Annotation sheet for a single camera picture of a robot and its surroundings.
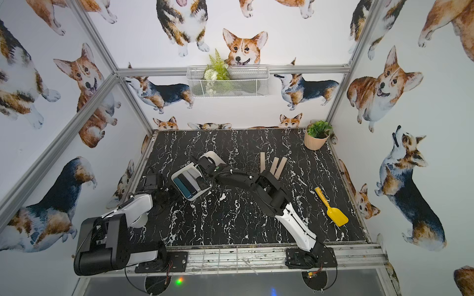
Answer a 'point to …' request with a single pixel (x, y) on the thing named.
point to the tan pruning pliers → (262, 161)
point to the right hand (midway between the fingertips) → (199, 183)
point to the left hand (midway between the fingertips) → (183, 190)
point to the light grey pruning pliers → (193, 173)
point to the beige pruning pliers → (274, 165)
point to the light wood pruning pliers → (280, 168)
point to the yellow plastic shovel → (339, 216)
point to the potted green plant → (316, 134)
